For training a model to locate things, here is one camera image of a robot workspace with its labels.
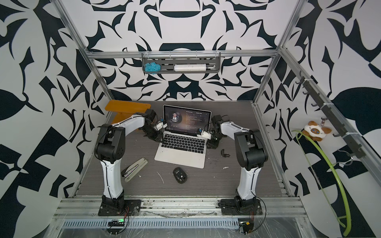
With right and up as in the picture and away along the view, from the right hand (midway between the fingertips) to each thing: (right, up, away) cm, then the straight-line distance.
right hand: (208, 139), depth 99 cm
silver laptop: (-18, -3, -3) cm, 18 cm away
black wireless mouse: (-17, -17, -18) cm, 30 cm away
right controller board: (+15, -37, -28) cm, 49 cm away
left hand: (-33, +1, 0) cm, 33 cm away
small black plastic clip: (+9, -9, -7) cm, 15 cm away
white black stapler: (-44, -15, -16) cm, 49 cm away
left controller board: (-45, -36, -26) cm, 64 cm away
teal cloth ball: (-35, +45, -8) cm, 57 cm away
